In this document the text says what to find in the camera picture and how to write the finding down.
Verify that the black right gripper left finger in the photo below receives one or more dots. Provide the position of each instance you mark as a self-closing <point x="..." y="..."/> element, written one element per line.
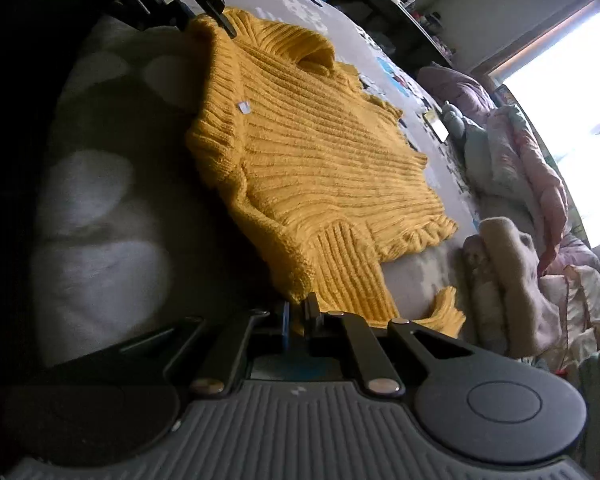
<point x="196" y="356"/>

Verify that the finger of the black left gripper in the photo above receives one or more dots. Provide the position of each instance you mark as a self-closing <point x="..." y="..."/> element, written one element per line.
<point x="214" y="0"/>

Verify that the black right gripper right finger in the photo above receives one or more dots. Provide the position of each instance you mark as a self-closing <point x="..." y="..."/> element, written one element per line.
<point x="404" y="359"/>

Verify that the yellow ribbed knit sweater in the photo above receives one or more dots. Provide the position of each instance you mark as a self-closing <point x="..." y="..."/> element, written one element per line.
<point x="313" y="169"/>

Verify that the grey Mickey Mouse bed blanket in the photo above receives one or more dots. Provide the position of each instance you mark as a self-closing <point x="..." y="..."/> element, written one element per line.
<point x="429" y="286"/>

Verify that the white puffy jacket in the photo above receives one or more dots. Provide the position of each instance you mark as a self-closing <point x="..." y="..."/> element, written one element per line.
<point x="119" y="214"/>

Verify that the beige folded fleece garment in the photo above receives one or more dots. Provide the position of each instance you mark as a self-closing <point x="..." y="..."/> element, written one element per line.
<point x="512" y="316"/>

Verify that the dark cluttered side desk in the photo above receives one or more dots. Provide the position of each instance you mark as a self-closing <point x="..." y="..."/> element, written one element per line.
<point x="396" y="31"/>

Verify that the cream folded quilt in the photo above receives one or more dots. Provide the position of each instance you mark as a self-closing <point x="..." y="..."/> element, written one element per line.
<point x="576" y="293"/>

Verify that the pink and white folded quilt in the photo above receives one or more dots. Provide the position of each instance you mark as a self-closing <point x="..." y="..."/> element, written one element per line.
<point x="506" y="168"/>

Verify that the small yellow card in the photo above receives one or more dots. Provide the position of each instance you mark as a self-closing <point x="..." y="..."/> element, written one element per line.
<point x="435" y="124"/>

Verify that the light blue plush toy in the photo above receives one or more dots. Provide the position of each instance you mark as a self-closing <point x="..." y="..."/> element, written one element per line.
<point x="453" y="120"/>

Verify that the purple pillow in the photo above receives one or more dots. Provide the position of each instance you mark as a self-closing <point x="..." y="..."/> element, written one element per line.
<point x="448" y="85"/>

